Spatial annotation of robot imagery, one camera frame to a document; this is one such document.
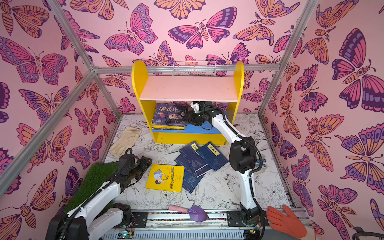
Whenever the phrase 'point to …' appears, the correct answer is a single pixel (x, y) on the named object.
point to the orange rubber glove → (286, 222)
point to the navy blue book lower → (190, 180)
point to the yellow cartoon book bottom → (165, 178)
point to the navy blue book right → (213, 156)
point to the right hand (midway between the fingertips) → (184, 118)
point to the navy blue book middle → (192, 155)
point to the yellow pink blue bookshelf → (188, 110)
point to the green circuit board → (125, 234)
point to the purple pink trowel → (197, 213)
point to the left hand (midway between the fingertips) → (150, 161)
